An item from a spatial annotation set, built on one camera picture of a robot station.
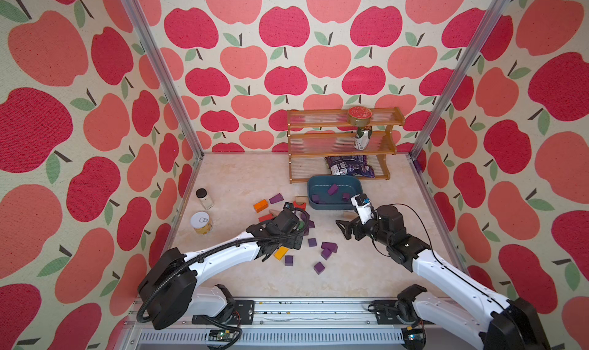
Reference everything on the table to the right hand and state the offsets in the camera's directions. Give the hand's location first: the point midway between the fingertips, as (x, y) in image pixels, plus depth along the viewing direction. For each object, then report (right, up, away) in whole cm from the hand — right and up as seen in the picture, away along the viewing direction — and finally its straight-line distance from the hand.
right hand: (348, 219), depth 82 cm
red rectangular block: (-32, -2, +14) cm, 35 cm away
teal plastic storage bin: (-2, +8, +23) cm, 24 cm away
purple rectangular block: (-13, -5, +14) cm, 20 cm away
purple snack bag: (+9, +20, +24) cm, 33 cm away
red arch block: (-16, +2, +18) cm, 24 cm away
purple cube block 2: (-13, -11, +8) cm, 19 cm away
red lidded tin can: (+6, +39, +9) cm, 41 cm away
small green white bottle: (+9, +31, +14) cm, 36 cm away
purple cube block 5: (-11, -18, 0) cm, 21 cm away
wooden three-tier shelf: (+7, +31, +20) cm, 37 cm away
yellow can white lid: (-57, -3, +9) cm, 58 cm away
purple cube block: (-10, +5, +20) cm, 23 cm away
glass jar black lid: (-58, +5, +14) cm, 59 cm away
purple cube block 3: (-8, -14, +4) cm, 17 cm away
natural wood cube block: (-17, +4, +19) cm, 26 cm away
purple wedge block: (-28, +5, +22) cm, 36 cm away
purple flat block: (-5, -12, +6) cm, 15 cm away
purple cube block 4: (-22, -16, +3) cm, 27 cm away
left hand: (-20, -7, +3) cm, 22 cm away
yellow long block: (-25, -14, +5) cm, 29 cm away
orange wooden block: (-35, +2, +17) cm, 39 cm away
